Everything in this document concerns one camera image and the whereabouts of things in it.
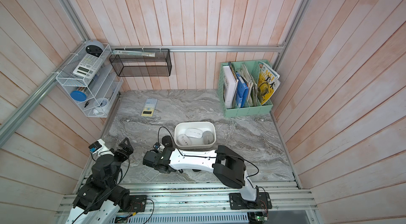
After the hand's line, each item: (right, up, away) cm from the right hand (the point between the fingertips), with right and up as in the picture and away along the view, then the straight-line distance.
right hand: (174, 158), depth 82 cm
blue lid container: (-46, +33, -6) cm, 57 cm away
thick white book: (+31, +41, +8) cm, 52 cm away
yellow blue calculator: (-23, +27, +28) cm, 45 cm away
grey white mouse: (+19, +9, +10) cm, 23 cm away
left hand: (-23, +9, -8) cm, 26 cm away
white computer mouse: (+10, +11, +14) cm, 20 cm away
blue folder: (+40, +37, +13) cm, 56 cm away
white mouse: (+4, +8, +11) cm, 14 cm away
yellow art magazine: (+58, +43, +19) cm, 75 cm away
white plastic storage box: (+12, +5, +11) cm, 17 cm away
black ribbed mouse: (-6, +6, +11) cm, 15 cm away
